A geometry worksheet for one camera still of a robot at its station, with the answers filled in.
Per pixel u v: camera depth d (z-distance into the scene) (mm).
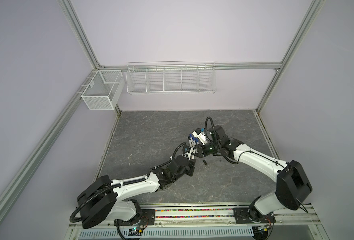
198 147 710
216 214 753
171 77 986
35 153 542
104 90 1017
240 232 707
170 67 936
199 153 712
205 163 919
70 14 710
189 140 1021
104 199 413
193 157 779
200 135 754
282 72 961
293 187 431
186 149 691
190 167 657
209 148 708
